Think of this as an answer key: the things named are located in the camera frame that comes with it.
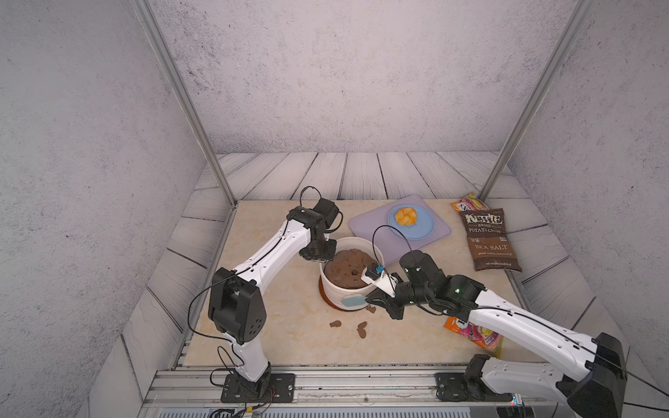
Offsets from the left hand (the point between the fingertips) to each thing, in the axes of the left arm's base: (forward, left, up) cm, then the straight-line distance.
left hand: (329, 258), depth 84 cm
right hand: (-16, -11, +5) cm, 20 cm away
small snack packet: (+35, -61, -11) cm, 72 cm away
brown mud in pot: (-1, -6, -4) cm, 7 cm away
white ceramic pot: (-11, -8, -12) cm, 18 cm away
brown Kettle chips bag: (+16, -62, -12) cm, 65 cm away
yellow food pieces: (+27, -32, -11) cm, 43 cm away
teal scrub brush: (-15, -6, +1) cm, 16 cm away
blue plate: (+23, -39, -14) cm, 47 cm away
